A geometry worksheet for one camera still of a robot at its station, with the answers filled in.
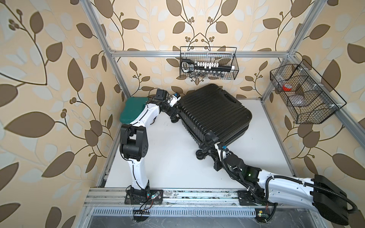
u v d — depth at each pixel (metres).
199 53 0.90
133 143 0.53
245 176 0.61
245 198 0.73
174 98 0.85
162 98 0.75
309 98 0.73
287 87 0.81
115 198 0.75
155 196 0.74
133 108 1.09
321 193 0.43
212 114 0.84
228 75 0.88
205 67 0.81
